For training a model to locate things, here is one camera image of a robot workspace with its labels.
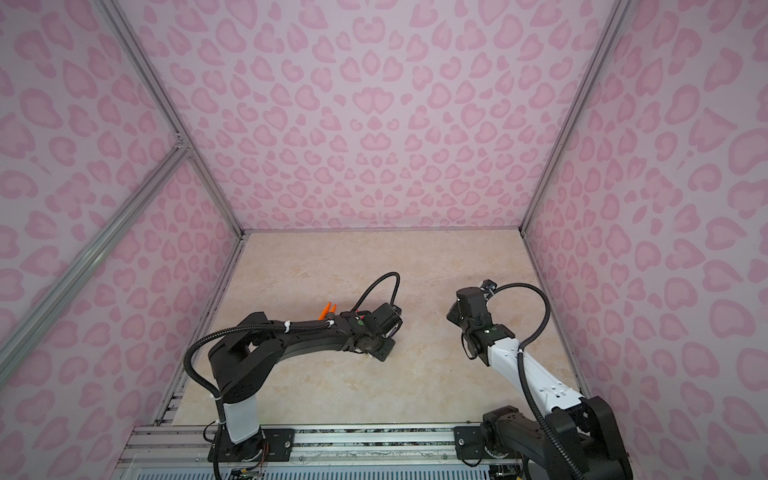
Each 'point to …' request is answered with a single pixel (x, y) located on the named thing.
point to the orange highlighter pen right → (334, 308)
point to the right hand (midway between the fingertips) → (459, 304)
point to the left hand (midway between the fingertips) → (388, 342)
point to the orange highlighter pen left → (327, 309)
